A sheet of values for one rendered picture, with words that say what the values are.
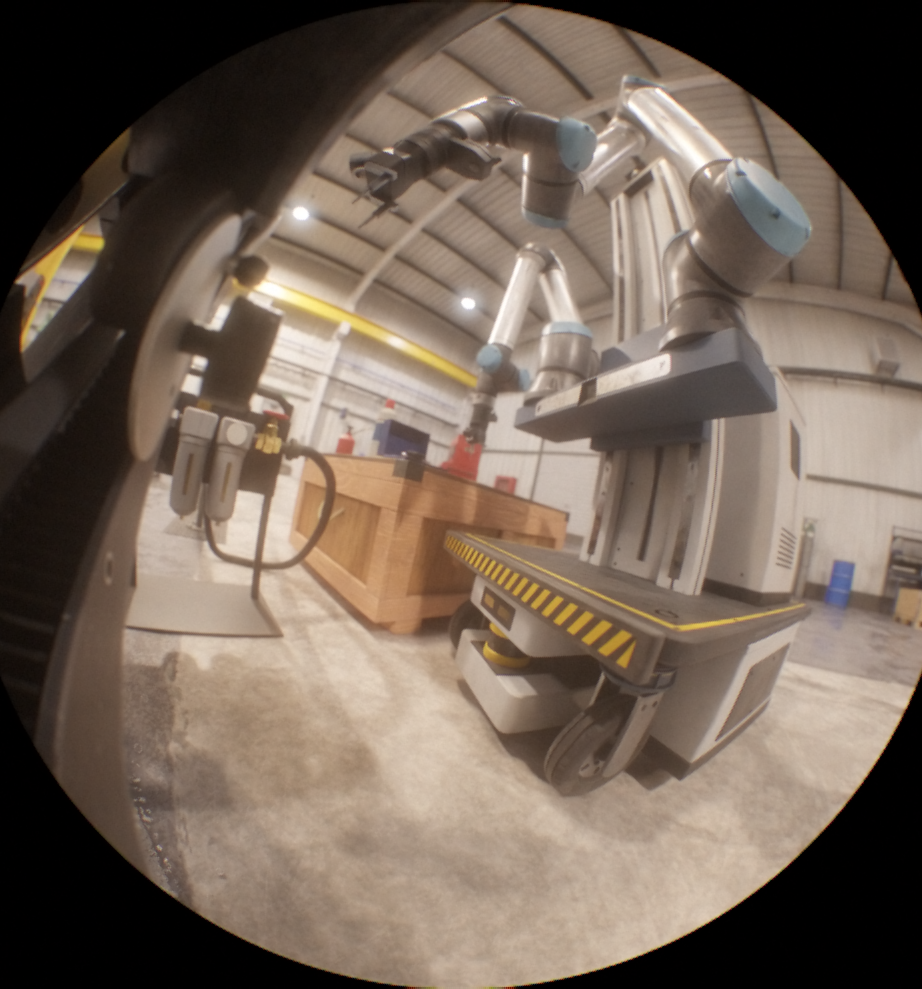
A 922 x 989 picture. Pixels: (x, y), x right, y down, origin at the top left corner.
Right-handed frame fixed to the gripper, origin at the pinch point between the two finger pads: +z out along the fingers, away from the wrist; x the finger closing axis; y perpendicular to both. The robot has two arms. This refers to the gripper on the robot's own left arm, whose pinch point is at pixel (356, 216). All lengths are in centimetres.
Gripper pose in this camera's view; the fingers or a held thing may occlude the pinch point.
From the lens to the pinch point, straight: 44.9
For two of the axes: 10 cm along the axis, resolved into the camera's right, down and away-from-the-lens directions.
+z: -6.1, 7.9, 0.2
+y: -7.9, -6.0, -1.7
